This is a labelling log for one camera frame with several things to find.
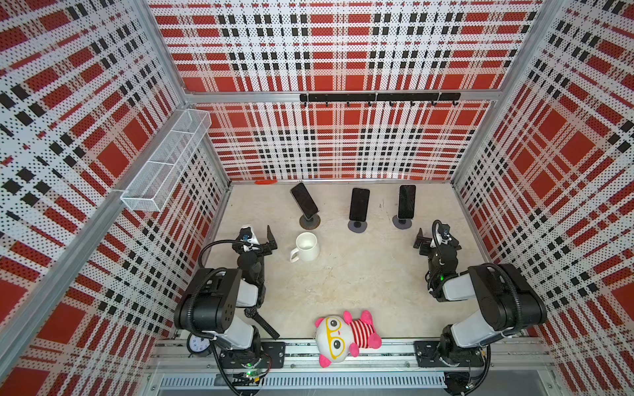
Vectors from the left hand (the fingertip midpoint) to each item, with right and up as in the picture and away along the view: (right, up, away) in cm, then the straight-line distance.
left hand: (259, 228), depth 89 cm
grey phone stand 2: (+57, 0, +15) cm, 59 cm away
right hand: (+66, -1, +2) cm, 66 cm away
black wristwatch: (0, -28, -7) cm, 29 cm away
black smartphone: (+38, +9, +7) cm, 39 cm away
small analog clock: (-15, -34, -15) cm, 40 cm away
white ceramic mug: (+18, -8, 0) cm, 19 cm away
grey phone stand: (+37, -1, +15) cm, 40 cm away
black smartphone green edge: (+15, +11, +12) cm, 22 cm away
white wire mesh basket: (-41, +17, +2) cm, 44 cm away
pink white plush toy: (+28, -30, -19) cm, 45 cm away
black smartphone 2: (+57, +9, +9) cm, 58 cm away
